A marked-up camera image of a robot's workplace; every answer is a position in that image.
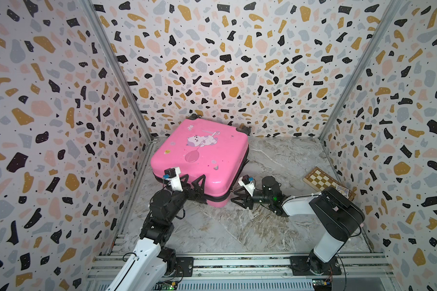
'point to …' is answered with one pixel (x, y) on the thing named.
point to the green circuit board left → (168, 285)
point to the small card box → (343, 191)
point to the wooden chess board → (321, 180)
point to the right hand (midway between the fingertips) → (235, 197)
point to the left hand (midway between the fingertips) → (199, 176)
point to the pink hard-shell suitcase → (213, 152)
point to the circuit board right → (322, 284)
